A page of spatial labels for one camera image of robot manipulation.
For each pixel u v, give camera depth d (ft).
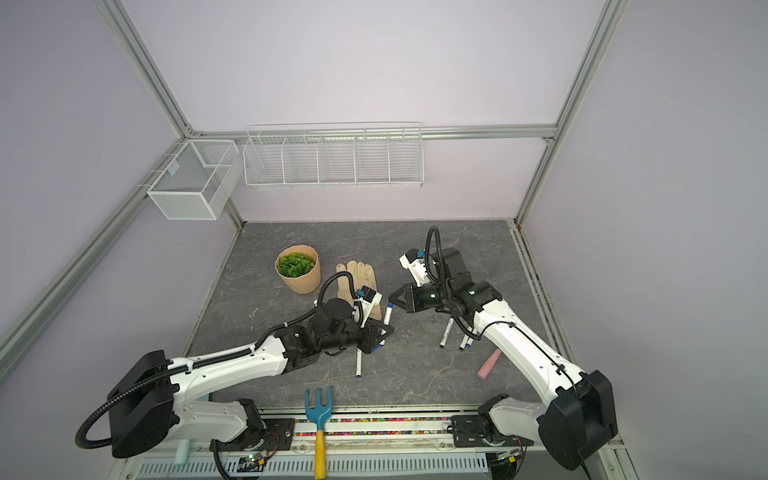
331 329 1.98
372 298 2.28
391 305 2.42
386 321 2.43
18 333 1.67
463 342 2.91
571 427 1.26
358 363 2.77
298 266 3.06
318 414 2.48
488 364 2.71
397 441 2.42
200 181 3.25
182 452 2.31
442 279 1.96
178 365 1.46
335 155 3.25
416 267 2.28
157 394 1.34
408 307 2.17
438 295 2.10
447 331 2.98
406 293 2.23
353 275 3.45
